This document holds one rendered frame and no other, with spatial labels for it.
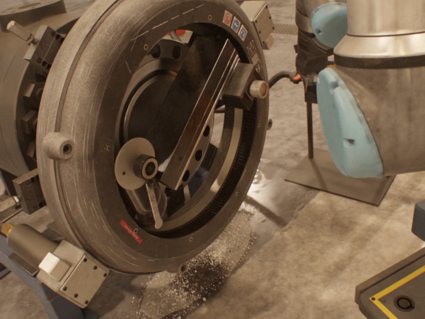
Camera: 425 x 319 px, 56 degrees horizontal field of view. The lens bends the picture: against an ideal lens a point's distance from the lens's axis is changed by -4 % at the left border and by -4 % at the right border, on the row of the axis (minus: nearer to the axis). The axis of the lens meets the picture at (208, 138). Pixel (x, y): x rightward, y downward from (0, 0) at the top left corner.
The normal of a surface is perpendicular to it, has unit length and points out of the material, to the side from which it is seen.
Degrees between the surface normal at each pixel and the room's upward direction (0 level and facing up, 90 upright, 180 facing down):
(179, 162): 90
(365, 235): 0
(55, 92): 53
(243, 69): 36
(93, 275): 90
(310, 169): 0
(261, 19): 90
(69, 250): 22
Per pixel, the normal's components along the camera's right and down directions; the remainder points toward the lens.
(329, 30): -0.02, 0.80
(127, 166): 0.78, 0.19
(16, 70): -0.52, -0.31
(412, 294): -0.15, -0.87
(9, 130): -0.62, 0.23
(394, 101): -0.40, 0.31
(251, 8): -0.36, -0.63
